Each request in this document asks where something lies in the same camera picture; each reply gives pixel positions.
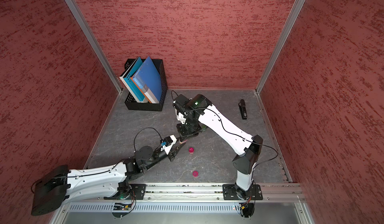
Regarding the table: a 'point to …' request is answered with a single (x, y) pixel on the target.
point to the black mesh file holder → (132, 103)
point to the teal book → (128, 78)
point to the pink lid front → (195, 173)
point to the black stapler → (242, 109)
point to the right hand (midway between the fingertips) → (185, 142)
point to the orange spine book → (138, 82)
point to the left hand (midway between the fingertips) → (182, 141)
